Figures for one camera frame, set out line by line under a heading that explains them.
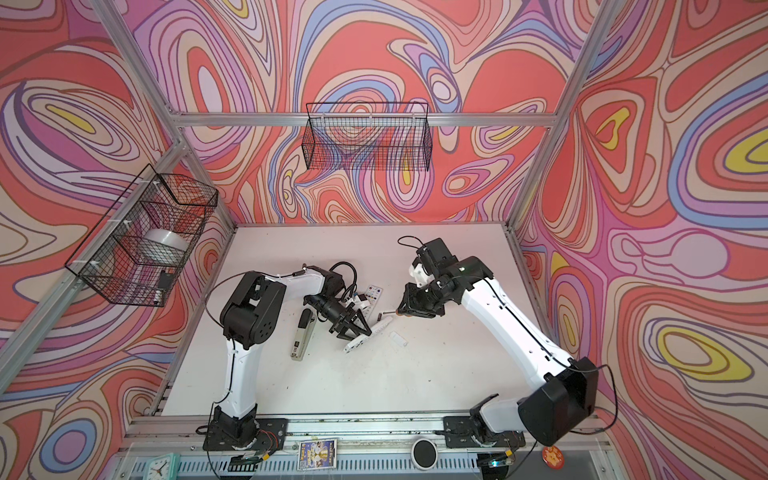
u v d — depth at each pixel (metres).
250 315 0.57
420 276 0.70
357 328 0.81
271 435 0.73
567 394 0.38
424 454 0.67
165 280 0.73
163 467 0.68
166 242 0.71
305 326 0.88
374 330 0.84
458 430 0.73
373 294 0.98
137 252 0.74
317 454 0.69
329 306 0.82
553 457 0.70
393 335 0.91
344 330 0.84
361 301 0.89
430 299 0.62
